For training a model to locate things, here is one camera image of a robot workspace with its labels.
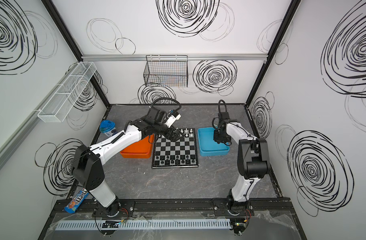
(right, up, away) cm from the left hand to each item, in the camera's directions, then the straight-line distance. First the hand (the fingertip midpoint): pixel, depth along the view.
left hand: (180, 131), depth 82 cm
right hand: (+23, -6, +13) cm, 27 cm away
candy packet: (-52, -35, -6) cm, 63 cm away
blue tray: (+18, -12, +17) cm, 27 cm away
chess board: (+1, -14, +10) cm, 18 cm away
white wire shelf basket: (-60, +12, -9) cm, 62 cm away
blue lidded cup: (-47, +2, +13) cm, 49 cm away
